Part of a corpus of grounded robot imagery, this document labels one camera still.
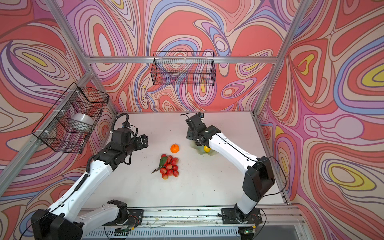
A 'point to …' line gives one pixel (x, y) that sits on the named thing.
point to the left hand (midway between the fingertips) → (142, 137)
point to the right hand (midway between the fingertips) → (194, 136)
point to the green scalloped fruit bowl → (200, 148)
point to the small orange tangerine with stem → (174, 148)
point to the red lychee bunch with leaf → (168, 166)
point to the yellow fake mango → (206, 149)
